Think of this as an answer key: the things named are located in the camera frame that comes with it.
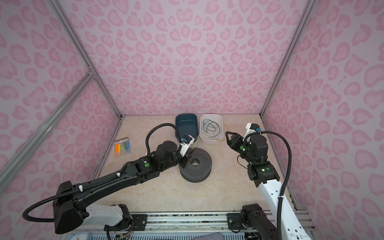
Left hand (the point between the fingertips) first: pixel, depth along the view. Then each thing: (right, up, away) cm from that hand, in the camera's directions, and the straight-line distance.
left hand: (194, 147), depth 72 cm
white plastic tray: (+6, +4, +36) cm, 36 cm away
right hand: (+16, +7, -1) cm, 17 cm away
